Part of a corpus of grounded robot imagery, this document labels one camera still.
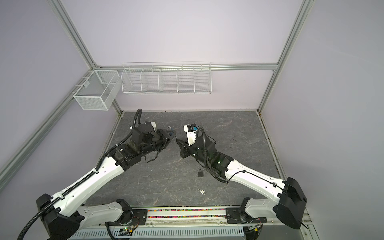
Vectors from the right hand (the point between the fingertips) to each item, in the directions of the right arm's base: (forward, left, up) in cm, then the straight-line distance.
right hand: (176, 141), depth 70 cm
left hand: (+2, 0, +1) cm, 3 cm away
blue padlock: (+18, +8, -12) cm, 23 cm away
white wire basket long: (+49, +11, +3) cm, 51 cm away
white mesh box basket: (+42, +56, -2) cm, 70 cm away
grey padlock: (-4, -11, -28) cm, 31 cm away
